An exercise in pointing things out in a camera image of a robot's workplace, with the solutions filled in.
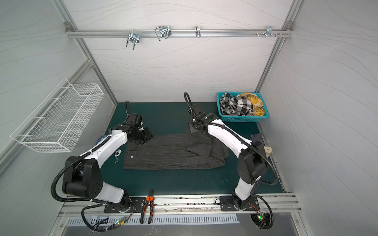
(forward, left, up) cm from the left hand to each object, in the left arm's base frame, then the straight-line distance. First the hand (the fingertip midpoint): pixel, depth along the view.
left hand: (155, 135), depth 88 cm
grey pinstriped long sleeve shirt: (-7, -26, -6) cm, 27 cm away
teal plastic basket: (+19, -54, -6) cm, 57 cm away
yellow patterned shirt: (+27, -70, 0) cm, 75 cm away
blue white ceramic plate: (0, +36, -5) cm, 37 cm away
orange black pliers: (-34, -2, -10) cm, 36 cm away
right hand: (+7, -26, +6) cm, 28 cm away
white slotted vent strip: (-41, -7, -11) cm, 44 cm away
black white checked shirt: (+25, -54, +1) cm, 59 cm away
